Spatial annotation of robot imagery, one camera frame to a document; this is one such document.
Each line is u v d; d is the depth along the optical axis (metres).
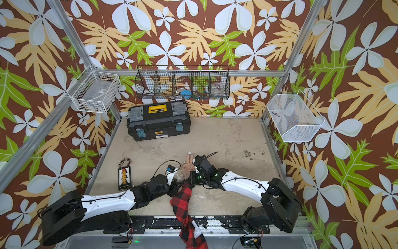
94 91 0.85
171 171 0.73
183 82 0.99
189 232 0.69
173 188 0.72
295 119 0.84
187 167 0.88
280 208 0.42
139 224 0.75
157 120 0.96
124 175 0.89
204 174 0.64
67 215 0.42
